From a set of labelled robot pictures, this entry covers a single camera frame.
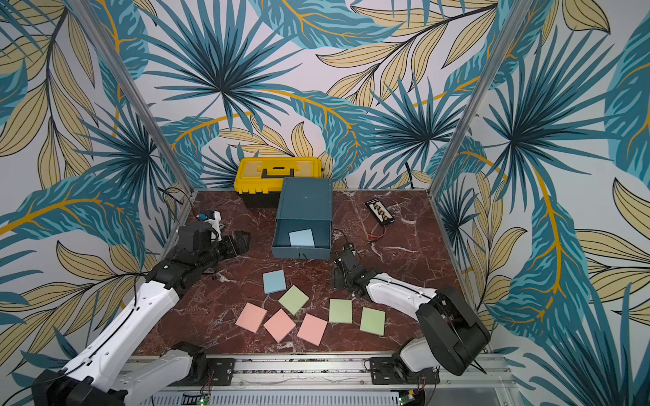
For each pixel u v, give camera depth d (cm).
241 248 70
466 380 73
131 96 84
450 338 43
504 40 73
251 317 84
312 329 82
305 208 85
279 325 82
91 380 38
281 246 83
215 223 69
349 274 68
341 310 86
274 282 91
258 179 101
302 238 84
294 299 88
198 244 58
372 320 85
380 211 110
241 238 70
